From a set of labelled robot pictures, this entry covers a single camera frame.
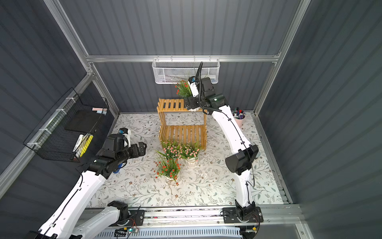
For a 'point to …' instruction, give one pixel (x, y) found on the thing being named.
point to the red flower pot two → (169, 168)
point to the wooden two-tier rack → (184, 133)
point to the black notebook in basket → (83, 121)
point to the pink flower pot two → (189, 152)
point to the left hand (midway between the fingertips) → (137, 146)
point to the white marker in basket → (79, 141)
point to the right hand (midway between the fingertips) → (194, 96)
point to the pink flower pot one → (172, 149)
